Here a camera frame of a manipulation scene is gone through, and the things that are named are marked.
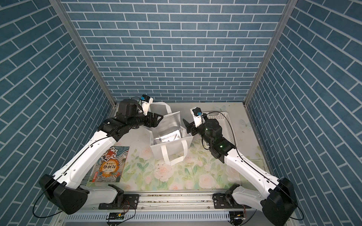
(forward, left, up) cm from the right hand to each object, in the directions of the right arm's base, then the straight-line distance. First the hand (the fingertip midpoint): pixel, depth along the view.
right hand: (192, 116), depth 73 cm
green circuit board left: (-43, +36, -33) cm, 65 cm away
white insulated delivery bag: (0, +15, -26) cm, 30 cm away
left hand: (-1, +16, 0) cm, 16 cm away
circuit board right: (-38, -26, -32) cm, 56 cm away
